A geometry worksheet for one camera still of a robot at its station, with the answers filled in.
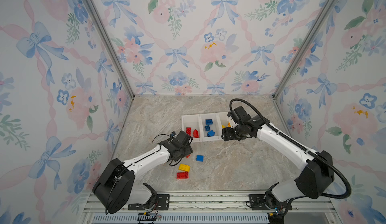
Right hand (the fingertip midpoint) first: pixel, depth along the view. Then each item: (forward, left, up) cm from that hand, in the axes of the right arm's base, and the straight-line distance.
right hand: (227, 134), depth 83 cm
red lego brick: (+7, +17, -11) cm, 22 cm away
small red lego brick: (-7, +22, -14) cm, 27 cm away
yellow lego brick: (-14, +24, -12) cm, 30 cm away
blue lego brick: (-8, +15, -14) cm, 22 cm away
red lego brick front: (-18, +24, -13) cm, 33 cm away
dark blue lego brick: (+12, +10, -12) cm, 20 cm away
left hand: (-5, +21, -8) cm, 23 cm away
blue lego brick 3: (+8, +7, -12) cm, 16 cm away
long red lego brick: (+10, +22, -12) cm, 27 cm away
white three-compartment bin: (+14, +16, -7) cm, 23 cm away
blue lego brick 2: (+17, +8, -12) cm, 23 cm away
